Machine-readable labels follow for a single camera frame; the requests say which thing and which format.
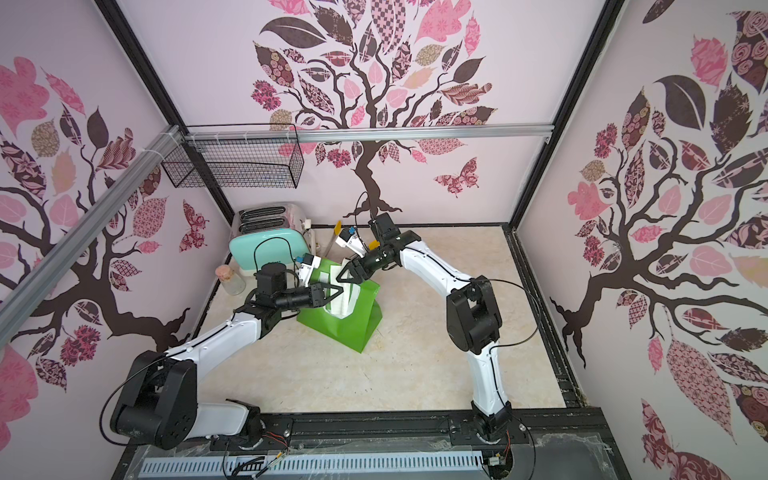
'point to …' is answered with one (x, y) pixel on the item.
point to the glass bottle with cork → (232, 283)
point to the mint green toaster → (267, 234)
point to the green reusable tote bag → (354, 330)
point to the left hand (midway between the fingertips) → (343, 295)
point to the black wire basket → (235, 156)
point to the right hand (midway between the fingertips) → (344, 271)
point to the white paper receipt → (342, 305)
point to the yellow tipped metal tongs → (372, 246)
